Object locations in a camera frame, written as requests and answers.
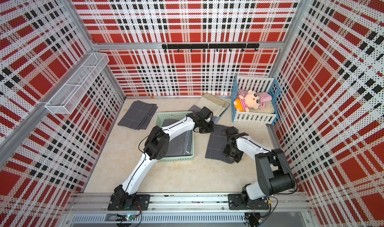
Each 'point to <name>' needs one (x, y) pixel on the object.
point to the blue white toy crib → (267, 85)
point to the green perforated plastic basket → (159, 117)
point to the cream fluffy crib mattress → (268, 108)
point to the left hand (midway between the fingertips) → (216, 130)
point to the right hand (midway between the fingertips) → (231, 156)
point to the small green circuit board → (126, 217)
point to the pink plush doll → (247, 99)
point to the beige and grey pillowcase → (217, 106)
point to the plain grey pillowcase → (182, 145)
